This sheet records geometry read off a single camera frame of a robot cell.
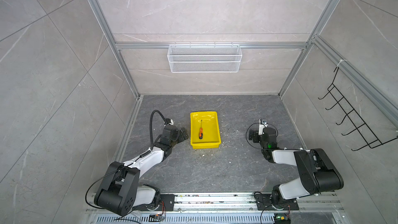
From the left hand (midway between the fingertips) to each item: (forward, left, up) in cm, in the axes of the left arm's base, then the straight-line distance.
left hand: (181, 128), depth 90 cm
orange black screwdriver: (+2, -12, -8) cm, 15 cm away
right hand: (+1, -48, -3) cm, 48 cm away
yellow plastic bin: (-2, -18, -8) cm, 20 cm away
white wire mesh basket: (+41, -16, +21) cm, 49 cm away
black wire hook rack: (-17, -77, +25) cm, 83 cm away
